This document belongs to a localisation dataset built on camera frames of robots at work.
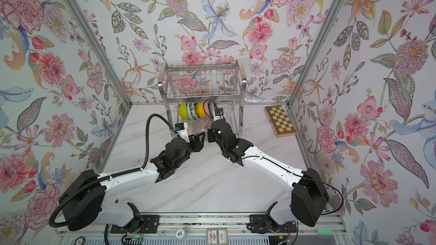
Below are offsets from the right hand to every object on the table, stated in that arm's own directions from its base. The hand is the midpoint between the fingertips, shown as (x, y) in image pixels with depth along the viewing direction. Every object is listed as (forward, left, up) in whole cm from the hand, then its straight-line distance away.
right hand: (212, 124), depth 80 cm
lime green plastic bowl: (+19, +19, -11) cm, 29 cm away
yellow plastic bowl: (+19, +9, -11) cm, 23 cm away
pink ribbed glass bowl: (0, +6, -1) cm, 6 cm away
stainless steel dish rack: (+42, -3, -9) cm, 43 cm away
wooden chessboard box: (+22, -41, -22) cm, 51 cm away
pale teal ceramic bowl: (+18, +16, -11) cm, 26 cm away
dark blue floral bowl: (+21, +2, -11) cm, 24 cm away
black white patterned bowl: (+21, +6, -11) cm, 25 cm away
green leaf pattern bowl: (+22, +14, -11) cm, 28 cm away
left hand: (-4, +3, -4) cm, 7 cm away
